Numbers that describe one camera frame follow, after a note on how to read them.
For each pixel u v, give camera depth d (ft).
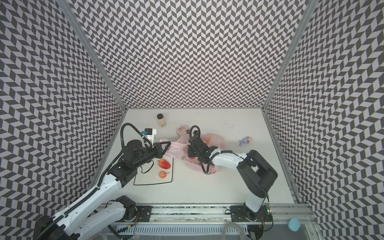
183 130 3.28
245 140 3.16
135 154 1.86
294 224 2.29
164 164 2.82
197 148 2.23
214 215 2.44
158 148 2.14
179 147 2.59
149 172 2.18
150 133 2.19
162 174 2.68
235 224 2.19
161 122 3.45
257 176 1.50
